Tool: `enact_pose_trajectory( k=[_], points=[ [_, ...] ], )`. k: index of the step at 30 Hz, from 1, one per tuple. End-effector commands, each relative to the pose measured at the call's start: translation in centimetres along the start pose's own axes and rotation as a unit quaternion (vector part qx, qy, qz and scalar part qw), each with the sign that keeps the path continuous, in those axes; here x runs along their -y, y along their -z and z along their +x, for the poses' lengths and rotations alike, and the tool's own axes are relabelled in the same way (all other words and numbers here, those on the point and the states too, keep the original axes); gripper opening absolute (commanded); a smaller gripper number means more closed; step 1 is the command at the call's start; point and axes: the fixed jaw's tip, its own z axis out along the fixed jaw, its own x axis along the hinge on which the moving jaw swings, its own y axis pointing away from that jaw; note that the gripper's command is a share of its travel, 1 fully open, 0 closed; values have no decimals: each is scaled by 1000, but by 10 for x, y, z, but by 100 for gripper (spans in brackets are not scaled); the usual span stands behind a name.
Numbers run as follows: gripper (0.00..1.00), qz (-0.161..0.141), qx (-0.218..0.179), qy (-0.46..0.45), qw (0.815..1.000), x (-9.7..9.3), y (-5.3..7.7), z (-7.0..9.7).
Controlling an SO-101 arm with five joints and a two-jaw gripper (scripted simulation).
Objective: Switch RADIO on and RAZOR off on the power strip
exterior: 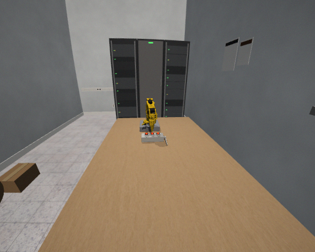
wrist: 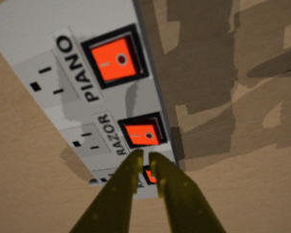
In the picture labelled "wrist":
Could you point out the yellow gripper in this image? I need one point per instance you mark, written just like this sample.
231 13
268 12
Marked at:
188 211

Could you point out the white power strip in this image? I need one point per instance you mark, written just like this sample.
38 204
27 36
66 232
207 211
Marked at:
89 66

